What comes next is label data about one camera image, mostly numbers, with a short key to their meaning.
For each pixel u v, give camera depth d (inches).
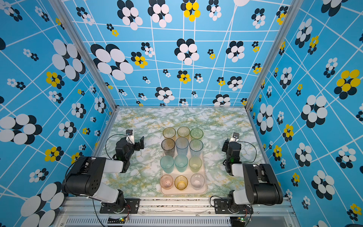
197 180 31.7
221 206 28.5
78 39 31.7
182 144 33.9
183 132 36.8
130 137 31.2
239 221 27.3
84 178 17.7
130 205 28.9
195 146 32.7
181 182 31.9
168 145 32.5
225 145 32.3
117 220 28.1
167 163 33.3
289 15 28.0
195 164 34.2
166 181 31.8
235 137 30.4
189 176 29.5
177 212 28.5
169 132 37.7
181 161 33.5
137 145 33.2
